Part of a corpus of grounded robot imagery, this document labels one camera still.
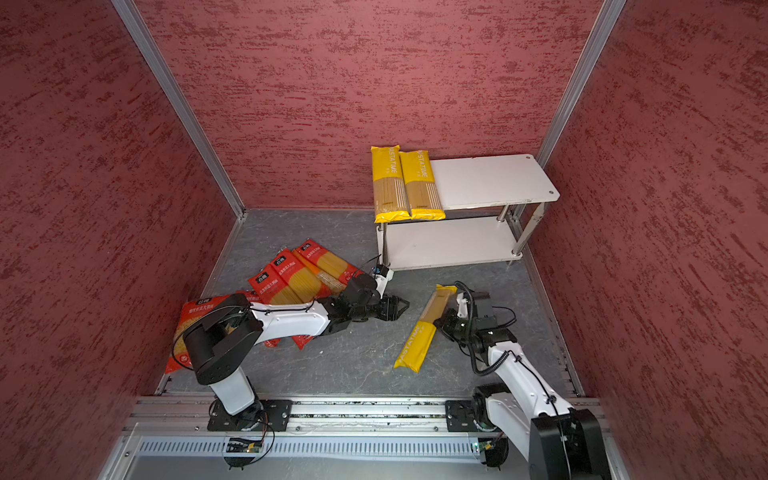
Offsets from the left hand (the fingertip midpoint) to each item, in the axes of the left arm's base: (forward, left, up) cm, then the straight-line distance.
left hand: (402, 308), depth 86 cm
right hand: (-4, -9, -2) cm, 10 cm away
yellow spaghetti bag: (-10, -4, -4) cm, 12 cm away
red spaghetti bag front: (+7, +42, -1) cm, 43 cm away
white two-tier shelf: (+18, -23, +25) cm, 39 cm away
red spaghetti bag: (+20, +26, -6) cm, 33 cm away
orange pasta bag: (+11, +24, -3) cm, 27 cm away
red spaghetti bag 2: (+10, +30, -1) cm, 32 cm away
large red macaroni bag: (0, +64, -4) cm, 64 cm away
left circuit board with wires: (-33, +40, -10) cm, 53 cm away
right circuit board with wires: (-33, -23, -8) cm, 41 cm away
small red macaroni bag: (+5, +46, -4) cm, 47 cm away
